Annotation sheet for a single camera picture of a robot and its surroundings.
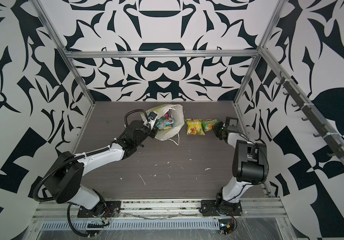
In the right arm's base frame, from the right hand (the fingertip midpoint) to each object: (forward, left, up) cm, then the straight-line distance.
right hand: (214, 124), depth 96 cm
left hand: (-5, +34, +14) cm, 37 cm away
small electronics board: (-52, +2, -10) cm, 53 cm away
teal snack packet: (-1, +31, +3) cm, 31 cm away
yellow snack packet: (+2, +12, -6) cm, 13 cm away
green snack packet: (+4, +3, -5) cm, 6 cm away
